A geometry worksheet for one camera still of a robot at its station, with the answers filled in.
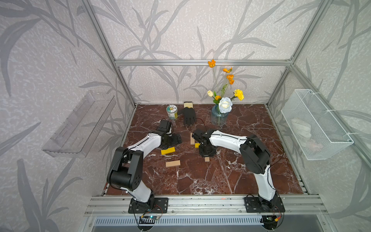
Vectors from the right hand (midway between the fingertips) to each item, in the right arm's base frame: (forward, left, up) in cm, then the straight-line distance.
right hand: (204, 155), depth 92 cm
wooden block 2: (-4, -2, +2) cm, 5 cm away
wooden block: (-6, +19, +2) cm, 20 cm away
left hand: (+7, +18, +6) cm, 20 cm away
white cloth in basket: (+3, -52, +23) cm, 57 cm away
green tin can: (+30, +22, +9) cm, 39 cm away
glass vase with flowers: (+13, -9, +33) cm, 36 cm away
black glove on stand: (+37, +11, -2) cm, 39 cm away
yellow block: (+3, +23, +2) cm, 23 cm away
